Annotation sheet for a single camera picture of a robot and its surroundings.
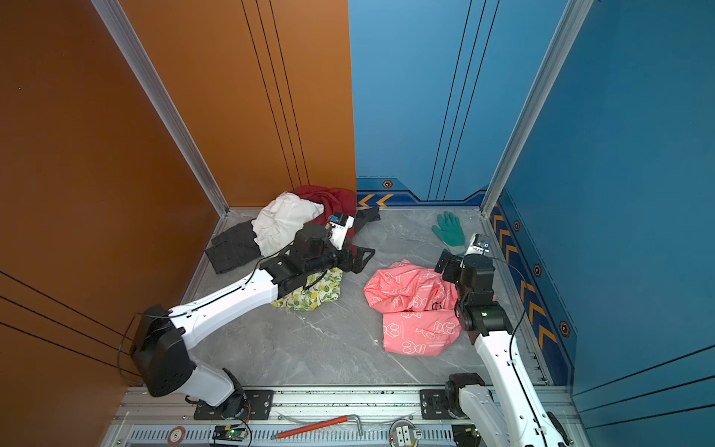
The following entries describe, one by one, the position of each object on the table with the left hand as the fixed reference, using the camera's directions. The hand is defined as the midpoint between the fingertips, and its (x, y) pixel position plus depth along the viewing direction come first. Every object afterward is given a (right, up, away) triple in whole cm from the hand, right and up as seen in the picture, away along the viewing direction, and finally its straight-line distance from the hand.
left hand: (366, 244), depth 77 cm
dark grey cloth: (-49, -2, +26) cm, 56 cm away
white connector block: (+9, -43, -14) cm, 46 cm away
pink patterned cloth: (+15, -19, +4) cm, 25 cm away
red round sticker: (-48, -48, -7) cm, 68 cm away
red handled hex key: (-13, -47, -6) cm, 49 cm away
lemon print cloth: (-13, -15, +14) cm, 25 cm away
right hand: (+25, -3, 0) cm, 25 cm away
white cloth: (-32, +8, +25) cm, 42 cm away
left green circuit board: (-36, -48, -6) cm, 61 cm away
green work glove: (+34, +4, +35) cm, 49 cm away
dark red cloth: (-13, +16, +33) cm, 39 cm away
